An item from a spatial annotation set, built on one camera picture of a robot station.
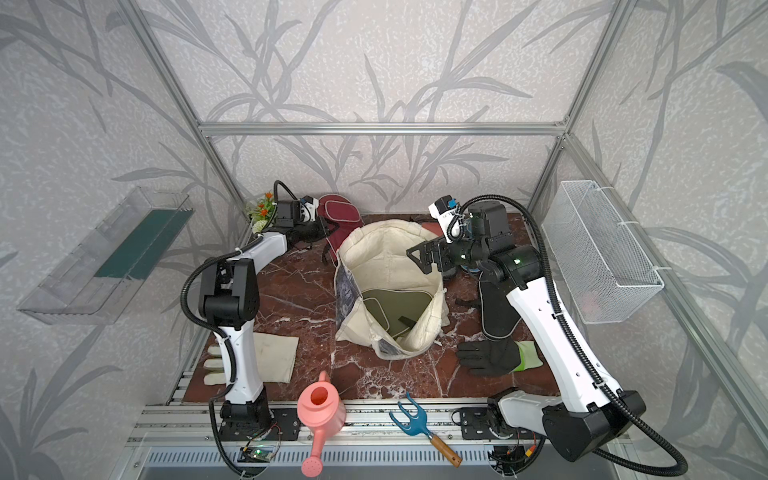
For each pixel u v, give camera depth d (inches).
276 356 33.3
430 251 22.7
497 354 33.3
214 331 22.4
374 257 35.2
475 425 29.1
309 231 35.7
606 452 17.1
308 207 37.0
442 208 22.8
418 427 29.0
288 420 29.1
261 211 40.0
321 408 26.0
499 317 35.1
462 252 22.3
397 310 37.8
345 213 42.1
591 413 14.4
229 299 22.5
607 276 24.2
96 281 24.9
